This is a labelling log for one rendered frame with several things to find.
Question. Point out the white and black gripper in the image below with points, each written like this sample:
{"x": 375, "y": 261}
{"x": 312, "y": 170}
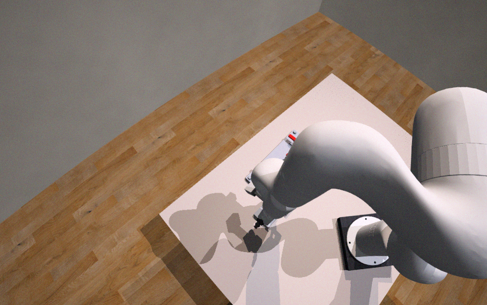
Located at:
{"x": 262, "y": 219}

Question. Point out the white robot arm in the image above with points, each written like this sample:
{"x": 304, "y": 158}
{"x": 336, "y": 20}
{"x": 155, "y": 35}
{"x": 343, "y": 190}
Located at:
{"x": 437, "y": 210}

